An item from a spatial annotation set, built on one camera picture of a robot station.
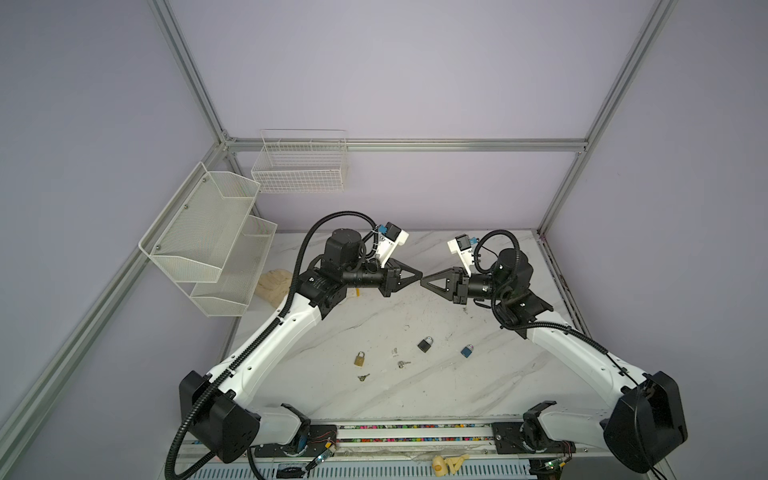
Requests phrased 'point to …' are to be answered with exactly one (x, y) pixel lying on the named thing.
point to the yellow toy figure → (440, 465)
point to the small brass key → (363, 377)
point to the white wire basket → (301, 161)
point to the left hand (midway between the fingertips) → (419, 277)
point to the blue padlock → (467, 350)
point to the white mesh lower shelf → (241, 273)
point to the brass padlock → (360, 359)
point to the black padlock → (423, 345)
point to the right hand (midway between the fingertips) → (423, 286)
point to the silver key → (401, 364)
